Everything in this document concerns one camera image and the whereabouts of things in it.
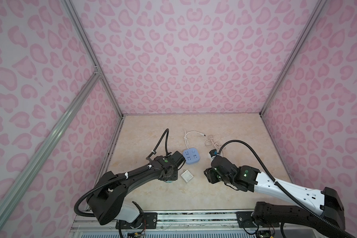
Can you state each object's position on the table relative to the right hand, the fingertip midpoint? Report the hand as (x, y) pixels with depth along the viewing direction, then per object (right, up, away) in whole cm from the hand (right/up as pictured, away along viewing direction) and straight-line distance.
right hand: (206, 172), depth 77 cm
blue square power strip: (-7, +5, +16) cm, 19 cm away
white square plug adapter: (-10, -5, +9) cm, 14 cm away
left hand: (-17, -5, +8) cm, 20 cm away
